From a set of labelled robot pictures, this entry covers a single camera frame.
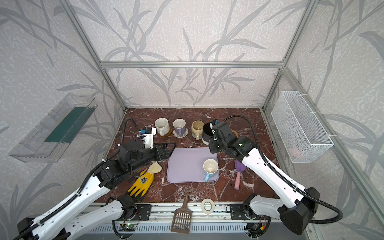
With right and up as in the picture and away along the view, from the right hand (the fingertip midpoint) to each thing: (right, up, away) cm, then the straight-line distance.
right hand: (212, 137), depth 75 cm
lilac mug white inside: (-21, +5, +30) cm, 37 cm away
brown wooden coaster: (-30, -2, +26) cm, 40 cm away
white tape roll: (0, -35, 0) cm, 35 cm away
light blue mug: (0, -18, +11) cm, 21 cm away
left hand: (-18, -1, -8) cm, 20 cm away
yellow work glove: (-37, -24, +7) cm, 45 cm away
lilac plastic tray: (-15, -19, +15) cm, 29 cm away
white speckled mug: (-33, +5, +28) cm, 44 cm away
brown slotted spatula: (-15, -40, -3) cm, 43 cm away
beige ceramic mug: (-9, +3, +27) cm, 29 cm away
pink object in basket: (+40, -6, -3) cm, 40 cm away
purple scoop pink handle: (+18, -20, +13) cm, 30 cm away
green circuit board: (-41, -43, -5) cm, 59 cm away
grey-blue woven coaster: (-7, -2, +21) cm, 22 cm away
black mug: (-3, +2, -2) cm, 4 cm away
